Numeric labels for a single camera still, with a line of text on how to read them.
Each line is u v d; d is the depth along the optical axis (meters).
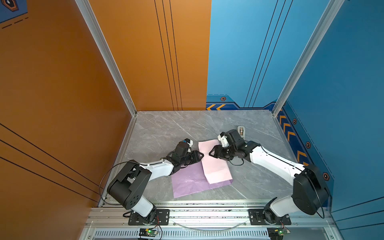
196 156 0.79
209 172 0.81
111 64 0.91
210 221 0.73
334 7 0.70
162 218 0.73
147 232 0.71
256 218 0.72
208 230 0.70
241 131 1.02
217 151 0.73
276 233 0.71
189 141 0.84
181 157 0.71
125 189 0.45
